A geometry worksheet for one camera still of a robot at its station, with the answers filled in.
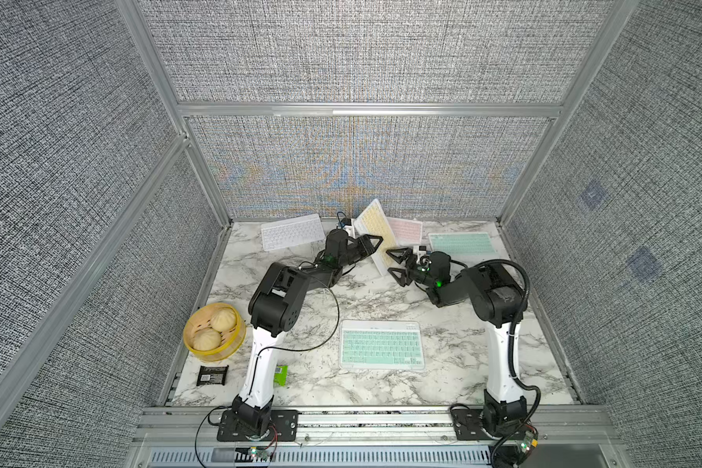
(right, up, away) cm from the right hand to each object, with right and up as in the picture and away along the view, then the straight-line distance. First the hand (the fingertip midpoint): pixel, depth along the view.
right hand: (387, 256), depth 100 cm
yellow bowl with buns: (-53, -22, -15) cm, 59 cm away
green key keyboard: (+31, +3, +11) cm, 33 cm away
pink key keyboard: (+10, +9, +16) cm, 20 cm away
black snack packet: (-51, -32, -20) cm, 64 cm away
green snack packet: (-32, -33, -19) cm, 50 cm away
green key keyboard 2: (-3, -26, -14) cm, 30 cm away
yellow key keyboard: (-5, +12, -3) cm, 13 cm away
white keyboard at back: (-36, +9, +16) cm, 41 cm away
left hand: (-1, +6, -4) cm, 7 cm away
